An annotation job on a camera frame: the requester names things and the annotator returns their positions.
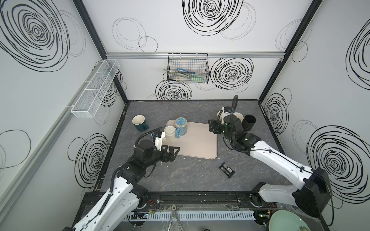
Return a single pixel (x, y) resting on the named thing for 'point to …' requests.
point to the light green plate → (286, 220)
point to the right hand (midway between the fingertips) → (211, 121)
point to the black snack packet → (227, 169)
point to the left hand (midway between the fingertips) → (174, 148)
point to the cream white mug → (169, 130)
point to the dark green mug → (139, 121)
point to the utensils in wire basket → (191, 75)
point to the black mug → (248, 122)
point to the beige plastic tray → (198, 142)
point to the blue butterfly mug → (181, 127)
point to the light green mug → (239, 115)
